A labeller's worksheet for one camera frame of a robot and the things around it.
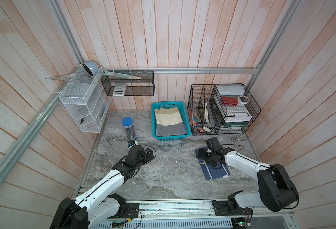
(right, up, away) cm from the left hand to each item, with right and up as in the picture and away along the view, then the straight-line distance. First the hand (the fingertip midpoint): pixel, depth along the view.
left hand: (147, 155), depth 85 cm
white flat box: (+59, +44, +17) cm, 76 cm away
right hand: (+34, -2, +7) cm, 35 cm away
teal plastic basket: (+5, +35, +28) cm, 45 cm away
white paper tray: (+59, +24, +6) cm, 63 cm away
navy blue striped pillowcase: (+40, -11, +1) cm, 42 cm away
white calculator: (-21, +43, +13) cm, 50 cm away
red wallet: (+55, +35, +10) cm, 66 cm away
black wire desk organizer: (+49, +29, +4) cm, 57 cm away
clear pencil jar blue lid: (-12, +20, +2) cm, 24 cm away
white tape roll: (+65, +35, +14) cm, 75 cm away
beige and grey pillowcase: (+14, +21, +19) cm, 32 cm away
